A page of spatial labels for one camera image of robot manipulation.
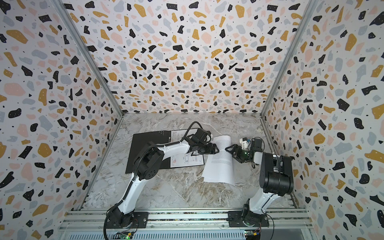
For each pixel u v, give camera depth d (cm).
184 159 97
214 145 90
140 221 73
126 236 70
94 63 90
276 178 49
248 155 76
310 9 72
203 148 87
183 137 74
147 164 57
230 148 92
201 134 81
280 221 75
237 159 89
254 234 72
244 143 92
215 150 90
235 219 73
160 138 108
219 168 90
